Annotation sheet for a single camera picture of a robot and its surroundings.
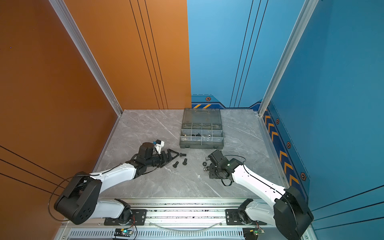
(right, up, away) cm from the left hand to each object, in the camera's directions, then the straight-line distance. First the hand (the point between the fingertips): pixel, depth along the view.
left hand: (176, 156), depth 85 cm
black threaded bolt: (-2, -7, +5) cm, 9 cm away
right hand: (+20, -9, -2) cm, 23 cm away
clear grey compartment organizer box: (+16, +15, +20) cm, 30 cm away
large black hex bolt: (+3, -1, +10) cm, 11 cm away
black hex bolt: (+5, -6, +6) cm, 10 cm away
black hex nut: (+17, -6, +6) cm, 19 cm away
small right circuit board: (+38, -34, -14) cm, 53 cm away
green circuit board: (-24, -34, -14) cm, 44 cm away
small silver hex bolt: (+18, -3, +8) cm, 20 cm away
